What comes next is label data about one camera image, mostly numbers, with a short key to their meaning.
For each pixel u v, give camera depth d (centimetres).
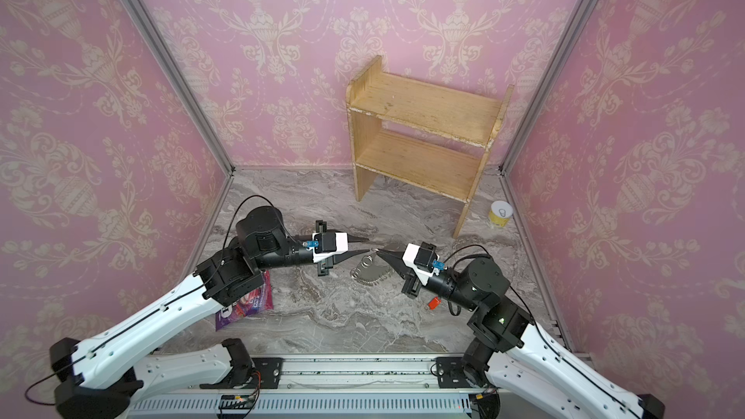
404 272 51
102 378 39
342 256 47
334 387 73
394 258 54
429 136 112
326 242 44
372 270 55
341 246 46
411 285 59
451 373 73
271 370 75
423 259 46
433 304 86
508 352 48
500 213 100
